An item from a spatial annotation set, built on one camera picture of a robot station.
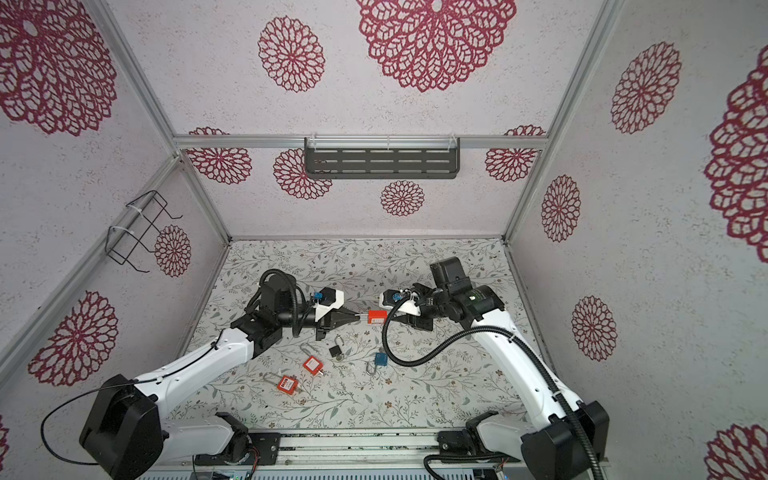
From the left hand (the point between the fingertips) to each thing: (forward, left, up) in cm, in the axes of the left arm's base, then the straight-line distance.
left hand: (356, 318), depth 74 cm
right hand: (+4, -10, +2) cm, 11 cm away
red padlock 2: (-4, +14, -19) cm, 24 cm away
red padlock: (-2, -5, +3) cm, 7 cm away
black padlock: (+1, +8, -21) cm, 22 cm away
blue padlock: (-2, -6, -20) cm, 21 cm away
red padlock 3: (-9, +20, -20) cm, 30 cm away
